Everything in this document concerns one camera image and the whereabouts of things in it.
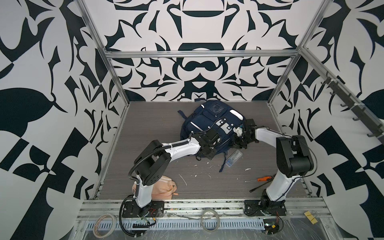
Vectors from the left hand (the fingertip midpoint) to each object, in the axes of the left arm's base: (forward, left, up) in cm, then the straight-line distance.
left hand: (212, 149), depth 89 cm
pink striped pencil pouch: (-20, +27, -3) cm, 34 cm away
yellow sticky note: (-34, -43, -4) cm, 55 cm away
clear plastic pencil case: (-3, -13, -6) cm, 14 cm away
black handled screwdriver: (-21, -19, -7) cm, 29 cm away
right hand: (+5, -12, -3) cm, 13 cm away
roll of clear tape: (-35, +57, -4) cm, 67 cm away
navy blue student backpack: (+26, +1, 0) cm, 26 cm away
